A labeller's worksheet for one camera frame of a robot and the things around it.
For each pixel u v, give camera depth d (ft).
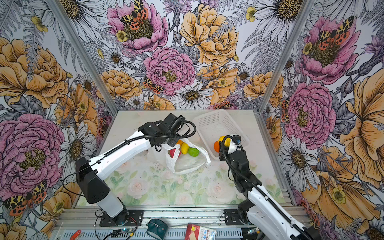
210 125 3.67
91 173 1.40
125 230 2.34
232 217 2.41
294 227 1.39
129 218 2.39
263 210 1.65
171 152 2.63
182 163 3.07
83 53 2.88
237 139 2.17
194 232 2.21
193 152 3.07
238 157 2.02
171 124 1.94
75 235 2.30
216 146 3.15
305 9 2.37
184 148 3.08
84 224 2.48
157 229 2.12
